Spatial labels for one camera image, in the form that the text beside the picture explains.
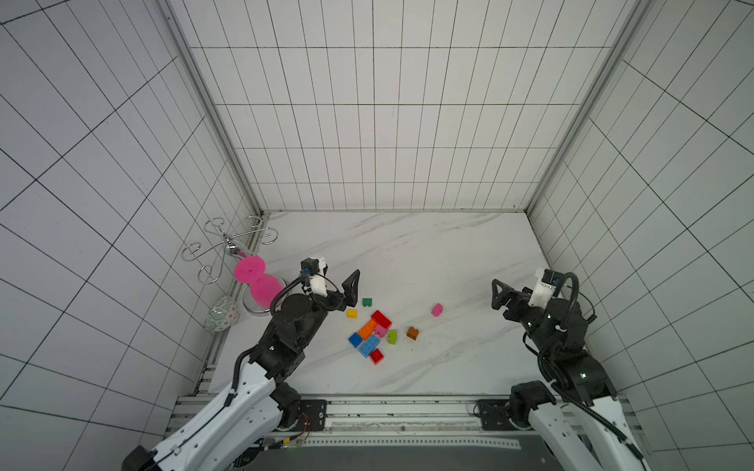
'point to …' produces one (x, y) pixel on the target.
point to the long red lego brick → (381, 319)
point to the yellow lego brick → (351, 313)
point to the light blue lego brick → (369, 345)
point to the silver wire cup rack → (230, 244)
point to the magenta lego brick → (438, 309)
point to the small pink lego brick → (380, 331)
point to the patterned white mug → (222, 314)
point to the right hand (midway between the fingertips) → (506, 281)
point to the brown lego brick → (412, 333)
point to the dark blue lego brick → (355, 340)
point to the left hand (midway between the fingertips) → (342, 274)
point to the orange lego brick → (367, 330)
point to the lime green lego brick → (392, 337)
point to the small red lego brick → (376, 355)
